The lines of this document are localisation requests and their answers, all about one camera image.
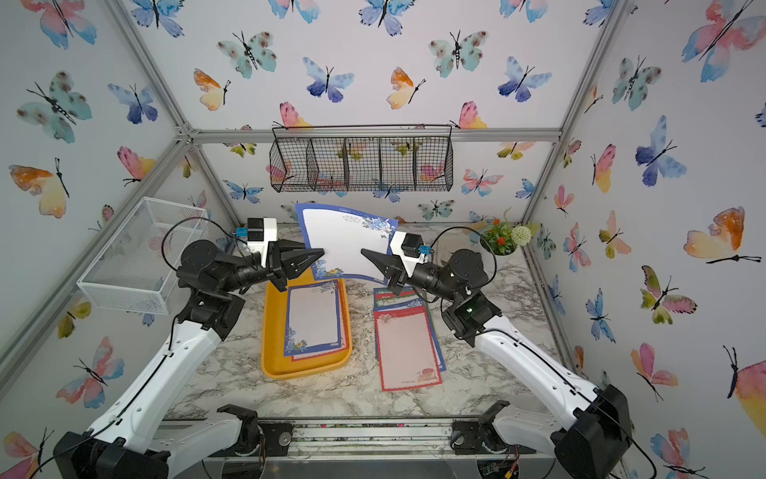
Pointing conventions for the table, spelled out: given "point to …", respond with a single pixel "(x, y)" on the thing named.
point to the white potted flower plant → (504, 238)
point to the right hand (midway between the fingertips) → (369, 246)
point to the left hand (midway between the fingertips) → (321, 250)
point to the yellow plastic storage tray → (274, 363)
